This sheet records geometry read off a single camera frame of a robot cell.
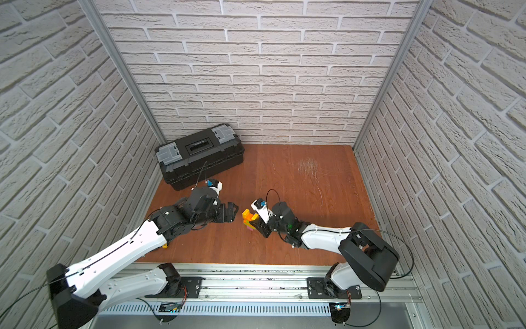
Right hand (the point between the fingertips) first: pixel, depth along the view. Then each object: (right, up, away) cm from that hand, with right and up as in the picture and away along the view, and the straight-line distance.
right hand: (256, 219), depth 84 cm
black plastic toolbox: (-31, +24, +8) cm, 41 cm away
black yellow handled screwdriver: (-21, +2, -34) cm, 40 cm away
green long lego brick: (-3, -1, -2) cm, 4 cm away
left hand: (-8, +8, -9) cm, 15 cm away
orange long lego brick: (-3, +2, -2) cm, 4 cm away
